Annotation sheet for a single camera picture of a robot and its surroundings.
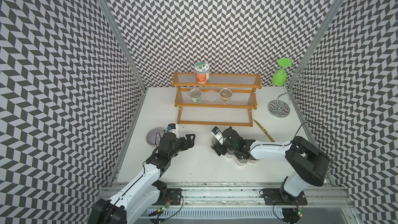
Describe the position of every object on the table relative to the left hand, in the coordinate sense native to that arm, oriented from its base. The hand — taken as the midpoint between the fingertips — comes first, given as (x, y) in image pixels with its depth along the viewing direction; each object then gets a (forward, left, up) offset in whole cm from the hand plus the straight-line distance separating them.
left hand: (189, 138), depth 84 cm
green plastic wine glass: (+32, -54, +16) cm, 64 cm away
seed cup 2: (-8, -22, -3) cm, 23 cm away
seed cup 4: (-10, -35, -7) cm, 37 cm away
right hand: (0, -15, -6) cm, 17 cm away
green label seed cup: (+21, -3, +12) cm, 24 cm away
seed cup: (+22, -21, +12) cm, 32 cm away
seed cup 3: (-12, -28, -3) cm, 30 cm away
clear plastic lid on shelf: (+24, -12, +8) cm, 28 cm away
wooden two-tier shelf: (+21, -31, -6) cm, 38 cm away
